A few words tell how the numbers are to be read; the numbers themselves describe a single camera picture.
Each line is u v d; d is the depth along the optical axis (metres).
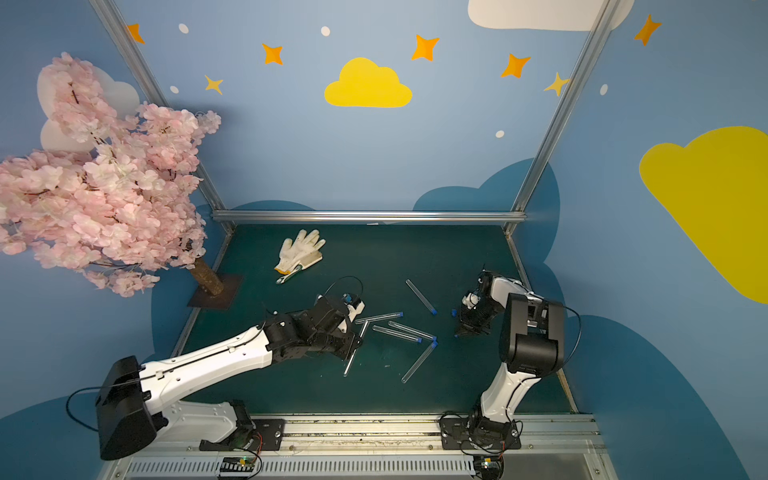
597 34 0.73
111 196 0.57
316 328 0.57
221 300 1.01
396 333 0.91
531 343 0.50
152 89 0.81
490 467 0.73
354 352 0.66
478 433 0.69
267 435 0.74
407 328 0.93
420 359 0.87
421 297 1.01
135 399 0.40
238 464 0.72
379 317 0.95
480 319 0.81
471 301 0.86
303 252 1.12
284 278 1.04
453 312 0.97
